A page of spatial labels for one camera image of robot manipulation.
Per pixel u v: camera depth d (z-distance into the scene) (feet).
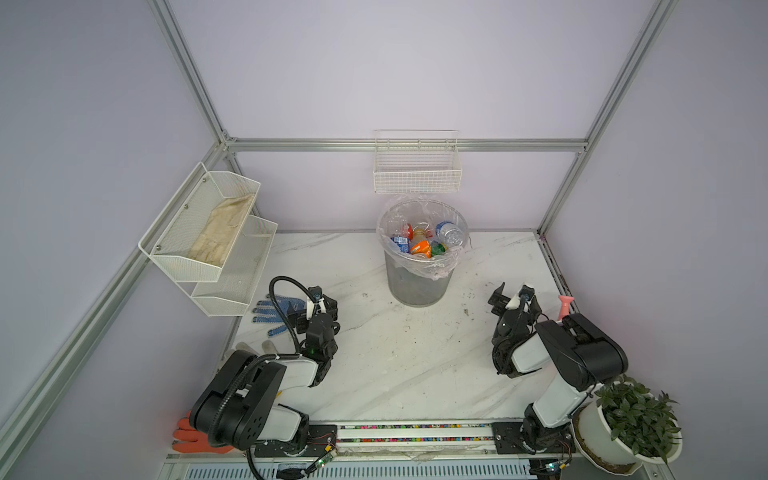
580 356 1.57
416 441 2.45
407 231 3.02
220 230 2.64
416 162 3.13
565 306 2.88
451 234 2.64
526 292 2.48
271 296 2.09
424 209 3.04
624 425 2.09
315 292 2.45
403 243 2.75
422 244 2.80
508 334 2.30
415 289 3.13
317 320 2.26
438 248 2.92
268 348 2.95
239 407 1.43
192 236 2.53
